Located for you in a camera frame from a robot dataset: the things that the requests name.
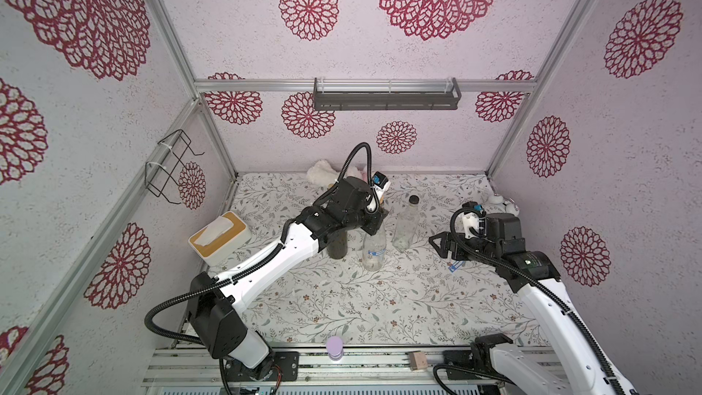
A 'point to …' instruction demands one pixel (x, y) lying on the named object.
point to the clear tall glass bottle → (374, 248)
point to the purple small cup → (335, 347)
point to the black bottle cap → (414, 199)
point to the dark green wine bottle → (338, 246)
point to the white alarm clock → (499, 205)
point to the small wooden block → (418, 360)
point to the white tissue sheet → (217, 228)
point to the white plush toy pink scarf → (323, 174)
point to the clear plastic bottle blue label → (406, 227)
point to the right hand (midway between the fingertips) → (441, 237)
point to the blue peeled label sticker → (455, 266)
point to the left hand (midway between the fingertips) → (381, 212)
